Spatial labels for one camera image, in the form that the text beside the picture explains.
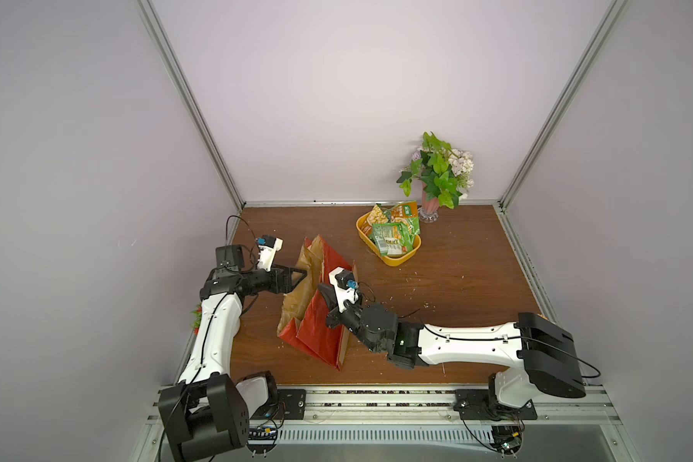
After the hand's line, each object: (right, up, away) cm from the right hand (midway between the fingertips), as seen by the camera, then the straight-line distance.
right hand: (323, 277), depth 67 cm
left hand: (-9, 0, +12) cm, 15 cm away
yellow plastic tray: (+20, 0, +30) cm, 37 cm away
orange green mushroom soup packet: (+27, +17, +36) cm, 48 cm away
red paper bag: (-5, -9, +6) cm, 12 cm away
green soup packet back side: (+21, +8, +33) cm, 40 cm away
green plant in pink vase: (+35, +29, +20) cm, 50 cm away
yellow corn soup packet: (+16, +16, +39) cm, 45 cm away
